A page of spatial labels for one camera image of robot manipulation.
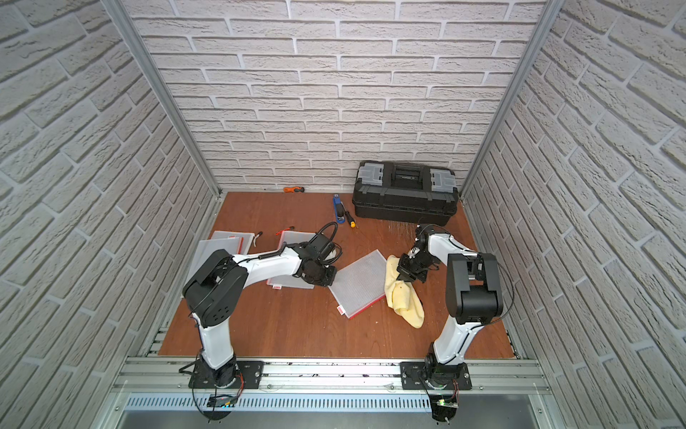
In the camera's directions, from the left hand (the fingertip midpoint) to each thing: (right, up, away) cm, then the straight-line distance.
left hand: (336, 279), depth 92 cm
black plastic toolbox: (+26, +31, +5) cm, 41 cm away
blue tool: (0, +25, +19) cm, 32 cm away
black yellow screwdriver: (+5, +21, +17) cm, 27 cm away
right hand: (+23, 0, -1) cm, 23 cm away
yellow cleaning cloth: (+23, -4, -8) cm, 24 cm away
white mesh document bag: (-17, -1, -1) cm, 17 cm away
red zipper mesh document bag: (-50, +10, +8) cm, 51 cm away
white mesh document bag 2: (-37, +13, +11) cm, 41 cm away
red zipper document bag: (+9, -2, 0) cm, 9 cm away
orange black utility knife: (-22, +35, +29) cm, 50 cm away
